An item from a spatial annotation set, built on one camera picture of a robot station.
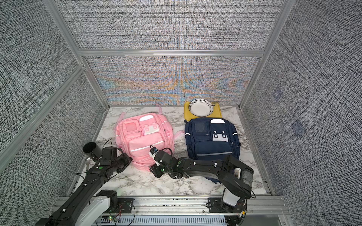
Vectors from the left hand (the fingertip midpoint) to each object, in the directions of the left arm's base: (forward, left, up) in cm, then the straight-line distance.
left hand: (135, 156), depth 84 cm
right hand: (-7, -11, +3) cm, 13 cm away
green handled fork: (+2, +32, -7) cm, 33 cm away
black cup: (+8, +29, -4) cm, 30 cm away
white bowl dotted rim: (+44, -46, -6) cm, 64 cm away
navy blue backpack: (+13, -49, -4) cm, 51 cm away
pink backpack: (+16, +2, 0) cm, 16 cm away
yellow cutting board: (+36, -57, -5) cm, 68 cm away
